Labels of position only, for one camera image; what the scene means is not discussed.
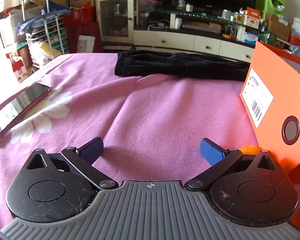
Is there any orange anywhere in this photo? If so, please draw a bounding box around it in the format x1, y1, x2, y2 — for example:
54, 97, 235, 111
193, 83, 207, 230
239, 144, 263, 155

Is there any blue tissue box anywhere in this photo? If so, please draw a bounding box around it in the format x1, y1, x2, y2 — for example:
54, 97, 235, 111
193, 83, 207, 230
242, 31, 258, 45

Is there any green snack bag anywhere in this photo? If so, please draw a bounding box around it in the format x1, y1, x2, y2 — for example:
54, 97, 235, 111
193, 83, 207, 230
259, 31, 277, 45

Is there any red bag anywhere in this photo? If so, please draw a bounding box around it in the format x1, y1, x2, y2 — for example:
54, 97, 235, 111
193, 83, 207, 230
64, 7, 103, 53

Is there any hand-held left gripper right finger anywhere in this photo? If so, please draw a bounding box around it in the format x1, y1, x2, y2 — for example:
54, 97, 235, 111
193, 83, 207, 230
185, 137, 282, 192

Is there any white paper bag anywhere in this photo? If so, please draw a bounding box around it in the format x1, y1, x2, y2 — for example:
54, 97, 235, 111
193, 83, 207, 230
77, 35, 95, 53

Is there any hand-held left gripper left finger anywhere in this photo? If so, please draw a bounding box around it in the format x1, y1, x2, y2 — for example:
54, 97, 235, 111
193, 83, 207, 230
27, 137, 119, 190

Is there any orange cardboard box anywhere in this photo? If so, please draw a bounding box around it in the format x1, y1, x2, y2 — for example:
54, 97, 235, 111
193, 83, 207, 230
240, 41, 300, 232

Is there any white TV stand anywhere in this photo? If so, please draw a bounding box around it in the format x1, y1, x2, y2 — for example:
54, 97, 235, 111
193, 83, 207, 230
134, 10, 255, 62

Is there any black cloth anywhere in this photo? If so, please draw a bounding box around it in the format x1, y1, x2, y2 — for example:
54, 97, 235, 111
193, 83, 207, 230
114, 50, 252, 82

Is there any wire trolley cart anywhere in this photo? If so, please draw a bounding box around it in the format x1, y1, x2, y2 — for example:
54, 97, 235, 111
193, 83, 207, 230
21, 0, 70, 63

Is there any orange and white carton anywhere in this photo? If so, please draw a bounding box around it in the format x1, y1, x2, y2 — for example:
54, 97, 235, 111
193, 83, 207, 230
245, 7, 262, 29

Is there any smartphone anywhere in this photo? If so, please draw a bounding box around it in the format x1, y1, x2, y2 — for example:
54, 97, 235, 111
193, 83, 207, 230
0, 82, 53, 144

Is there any pink floral blanket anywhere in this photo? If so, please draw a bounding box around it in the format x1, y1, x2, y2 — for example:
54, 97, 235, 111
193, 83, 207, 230
0, 51, 300, 230

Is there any white glass door cabinet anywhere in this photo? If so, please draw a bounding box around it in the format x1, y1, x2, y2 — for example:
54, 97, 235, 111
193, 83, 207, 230
95, 0, 135, 44

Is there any brown cardboard box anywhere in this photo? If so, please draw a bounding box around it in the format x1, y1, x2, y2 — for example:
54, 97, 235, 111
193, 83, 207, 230
265, 14, 292, 42

